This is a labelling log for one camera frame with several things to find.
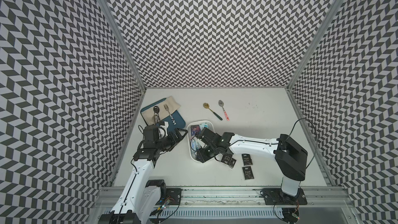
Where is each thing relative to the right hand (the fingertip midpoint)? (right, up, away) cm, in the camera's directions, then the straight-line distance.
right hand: (200, 159), depth 80 cm
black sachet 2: (+25, -1, +3) cm, 25 cm away
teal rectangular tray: (-17, +18, +20) cm, 32 cm away
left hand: (-9, +12, 0) cm, 15 cm away
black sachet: (+14, 0, +1) cm, 14 cm away
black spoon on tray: (-32, +24, +25) cm, 47 cm away
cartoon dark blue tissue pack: (-4, +14, +11) cm, 18 cm away
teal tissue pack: (+1, +16, +11) cm, 20 cm away
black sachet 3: (+25, -6, -1) cm, 26 cm away
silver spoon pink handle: (+14, +29, +29) cm, 43 cm away
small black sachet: (+17, -2, +2) cm, 17 cm away
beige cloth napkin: (-22, +28, +29) cm, 46 cm away
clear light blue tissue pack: (-4, +6, +5) cm, 9 cm away
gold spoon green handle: (+3, +27, +28) cm, 39 cm away
